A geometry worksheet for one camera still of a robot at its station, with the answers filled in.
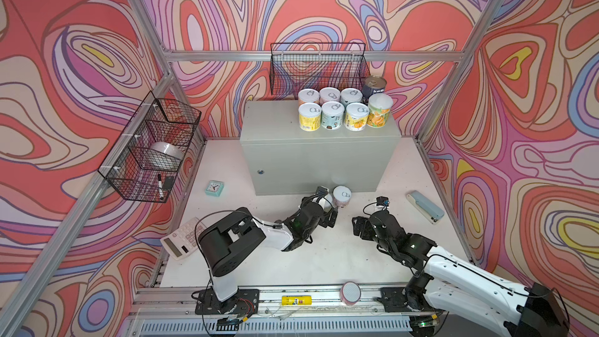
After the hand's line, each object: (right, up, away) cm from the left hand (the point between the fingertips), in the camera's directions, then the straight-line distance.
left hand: (331, 202), depth 89 cm
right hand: (+11, -8, -6) cm, 15 cm away
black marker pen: (-56, +8, -17) cm, 59 cm away
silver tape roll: (-54, +17, -18) cm, 60 cm away
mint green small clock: (-49, +4, +10) cm, 50 cm away
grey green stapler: (+40, -4, +1) cm, 40 cm away
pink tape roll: (+3, -25, -18) cm, 31 cm away
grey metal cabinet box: (-20, +17, 0) cm, 27 cm away
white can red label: (+5, +2, +4) cm, 6 cm away
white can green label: (-4, +3, -14) cm, 14 cm away
